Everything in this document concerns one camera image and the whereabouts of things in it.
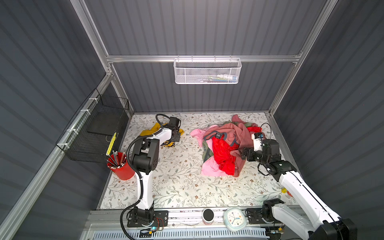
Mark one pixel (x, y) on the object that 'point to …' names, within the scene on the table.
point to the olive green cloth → (206, 155)
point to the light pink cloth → (211, 167)
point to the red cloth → (222, 150)
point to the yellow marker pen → (111, 144)
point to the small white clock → (235, 218)
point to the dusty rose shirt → (236, 134)
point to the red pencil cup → (117, 162)
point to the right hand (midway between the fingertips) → (248, 149)
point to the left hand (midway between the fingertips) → (173, 137)
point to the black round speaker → (208, 216)
